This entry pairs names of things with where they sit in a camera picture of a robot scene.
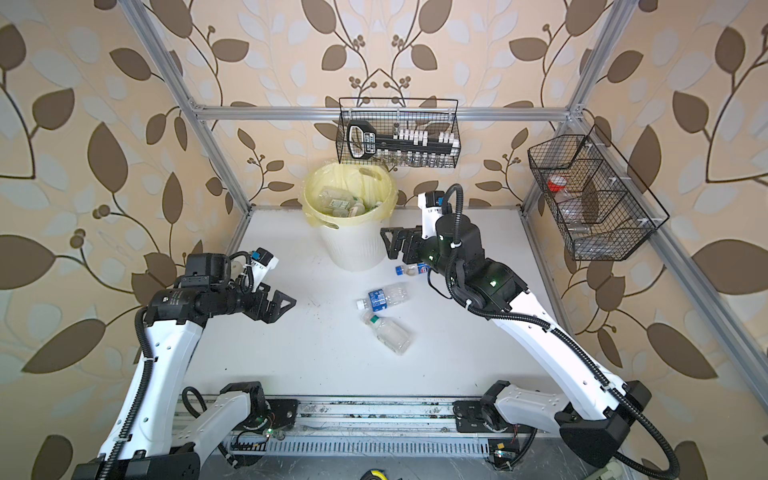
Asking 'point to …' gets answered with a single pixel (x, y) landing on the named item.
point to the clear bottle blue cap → (412, 269)
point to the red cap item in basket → (556, 183)
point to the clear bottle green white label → (340, 202)
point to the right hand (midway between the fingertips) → (400, 232)
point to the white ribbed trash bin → (351, 244)
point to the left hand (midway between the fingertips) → (278, 292)
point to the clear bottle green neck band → (393, 338)
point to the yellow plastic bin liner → (364, 180)
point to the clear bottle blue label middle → (379, 299)
